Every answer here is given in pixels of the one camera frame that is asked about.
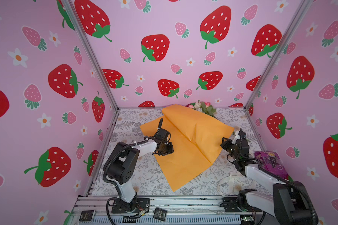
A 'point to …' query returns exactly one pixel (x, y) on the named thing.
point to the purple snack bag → (272, 161)
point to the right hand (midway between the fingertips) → (222, 137)
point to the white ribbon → (230, 185)
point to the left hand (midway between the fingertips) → (173, 151)
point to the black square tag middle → (160, 214)
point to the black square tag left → (87, 215)
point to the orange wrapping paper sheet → (196, 138)
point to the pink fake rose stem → (203, 107)
